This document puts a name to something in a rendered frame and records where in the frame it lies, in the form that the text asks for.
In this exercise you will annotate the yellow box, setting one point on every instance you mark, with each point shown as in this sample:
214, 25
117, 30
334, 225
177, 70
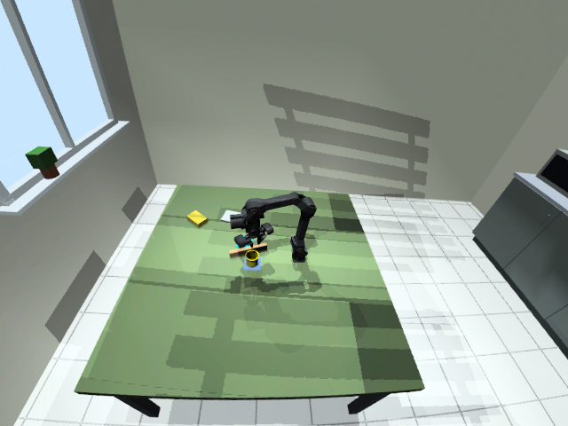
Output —
197, 219

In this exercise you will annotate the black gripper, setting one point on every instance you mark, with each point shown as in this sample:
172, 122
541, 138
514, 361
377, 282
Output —
259, 232

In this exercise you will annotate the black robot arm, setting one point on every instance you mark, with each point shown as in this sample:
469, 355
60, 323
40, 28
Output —
255, 208

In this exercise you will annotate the brown wood-grain rectangular block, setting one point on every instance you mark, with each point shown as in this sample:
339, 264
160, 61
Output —
243, 251

